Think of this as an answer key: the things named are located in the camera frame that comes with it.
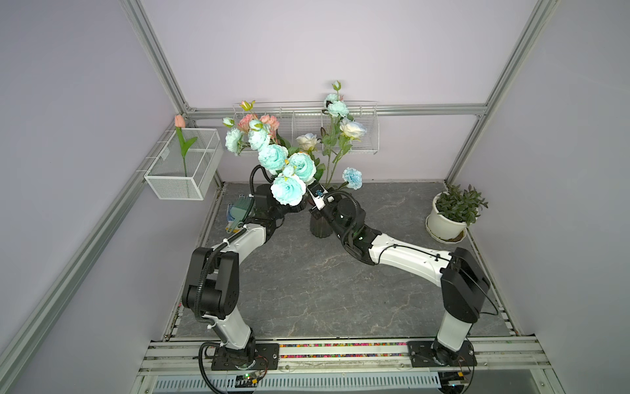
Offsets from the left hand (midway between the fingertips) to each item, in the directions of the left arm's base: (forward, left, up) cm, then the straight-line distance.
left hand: (307, 194), depth 89 cm
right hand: (-7, -2, +13) cm, 15 cm away
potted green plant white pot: (-8, -53, -5) cm, 54 cm away
